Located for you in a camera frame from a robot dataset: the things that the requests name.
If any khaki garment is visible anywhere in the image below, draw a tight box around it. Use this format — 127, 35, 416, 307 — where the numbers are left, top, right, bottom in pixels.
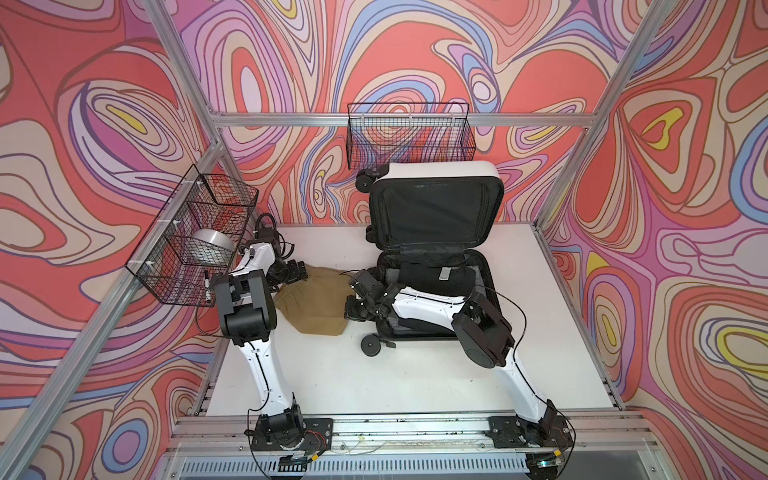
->
274, 265, 353, 337

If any black and white suitcase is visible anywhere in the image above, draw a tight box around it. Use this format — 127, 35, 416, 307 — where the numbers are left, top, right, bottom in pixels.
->
355, 160, 505, 342

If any black garment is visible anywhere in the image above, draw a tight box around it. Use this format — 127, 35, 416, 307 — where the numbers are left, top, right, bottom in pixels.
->
397, 263, 483, 296

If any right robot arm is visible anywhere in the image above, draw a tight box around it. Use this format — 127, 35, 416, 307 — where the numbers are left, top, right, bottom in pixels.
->
345, 270, 575, 447

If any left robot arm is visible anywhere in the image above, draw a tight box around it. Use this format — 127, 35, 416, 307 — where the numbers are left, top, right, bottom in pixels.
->
211, 242, 306, 450

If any black marker pen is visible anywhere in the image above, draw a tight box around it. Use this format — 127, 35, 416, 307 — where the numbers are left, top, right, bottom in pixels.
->
203, 270, 212, 304

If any green circuit board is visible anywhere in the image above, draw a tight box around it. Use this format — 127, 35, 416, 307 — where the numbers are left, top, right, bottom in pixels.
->
278, 455, 319, 469

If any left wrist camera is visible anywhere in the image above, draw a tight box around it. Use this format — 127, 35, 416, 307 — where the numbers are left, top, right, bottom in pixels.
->
254, 225, 284, 245

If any left wall wire basket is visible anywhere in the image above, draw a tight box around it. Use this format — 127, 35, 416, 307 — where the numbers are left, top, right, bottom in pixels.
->
125, 166, 259, 307

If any wall wire basket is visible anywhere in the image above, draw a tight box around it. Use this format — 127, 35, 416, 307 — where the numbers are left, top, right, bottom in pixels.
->
346, 100, 476, 170
125, 166, 259, 307

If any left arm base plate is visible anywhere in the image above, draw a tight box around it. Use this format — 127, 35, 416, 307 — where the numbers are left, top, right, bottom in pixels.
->
249, 415, 334, 454

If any back wall wire basket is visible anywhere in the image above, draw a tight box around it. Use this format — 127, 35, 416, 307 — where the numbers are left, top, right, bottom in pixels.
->
346, 100, 476, 170

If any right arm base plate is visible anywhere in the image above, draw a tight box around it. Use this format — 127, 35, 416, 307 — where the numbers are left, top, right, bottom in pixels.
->
484, 414, 574, 449

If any aluminium front rail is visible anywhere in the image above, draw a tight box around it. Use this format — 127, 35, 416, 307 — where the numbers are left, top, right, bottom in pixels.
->
167, 410, 661, 455

